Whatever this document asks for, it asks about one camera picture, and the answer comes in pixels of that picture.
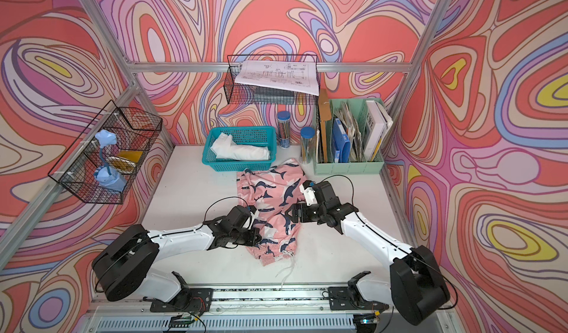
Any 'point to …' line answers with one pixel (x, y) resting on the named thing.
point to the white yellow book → (378, 122)
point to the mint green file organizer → (358, 109)
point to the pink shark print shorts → (270, 191)
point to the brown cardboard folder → (325, 115)
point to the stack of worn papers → (351, 127)
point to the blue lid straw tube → (307, 145)
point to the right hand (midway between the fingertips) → (296, 217)
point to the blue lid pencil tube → (284, 129)
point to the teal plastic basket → (260, 135)
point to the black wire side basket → (100, 166)
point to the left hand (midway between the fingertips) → (264, 239)
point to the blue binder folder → (342, 143)
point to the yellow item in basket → (127, 159)
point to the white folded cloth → (225, 148)
